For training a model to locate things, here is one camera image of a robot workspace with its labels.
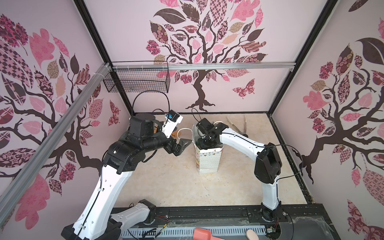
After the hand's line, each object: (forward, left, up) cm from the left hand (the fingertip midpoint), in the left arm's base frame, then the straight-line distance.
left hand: (181, 137), depth 60 cm
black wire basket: (+51, +31, -4) cm, 60 cm away
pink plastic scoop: (-30, -9, -36) cm, 48 cm away
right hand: (+14, -11, -26) cm, 32 cm away
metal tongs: (+29, -43, -37) cm, 63 cm away
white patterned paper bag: (+1, -12, -22) cm, 25 cm away
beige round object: (-31, -32, -35) cm, 56 cm away
